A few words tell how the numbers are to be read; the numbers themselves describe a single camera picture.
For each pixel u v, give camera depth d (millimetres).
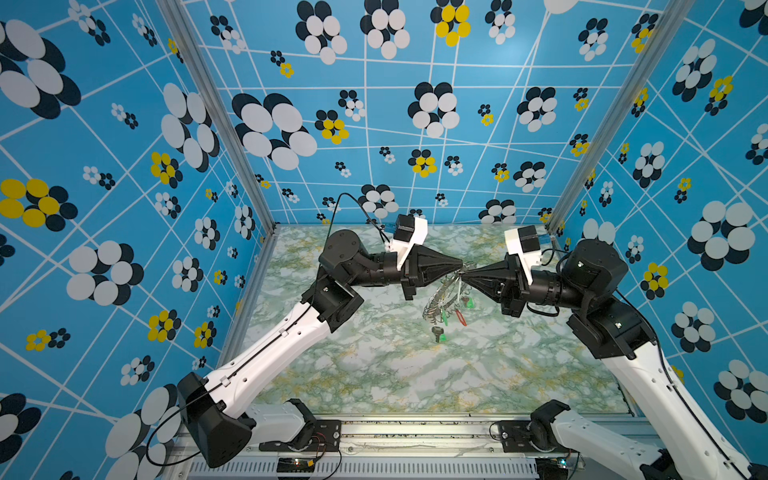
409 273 464
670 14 683
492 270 502
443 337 616
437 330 604
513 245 439
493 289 517
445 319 613
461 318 963
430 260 482
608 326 419
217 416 374
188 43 727
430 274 503
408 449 727
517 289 468
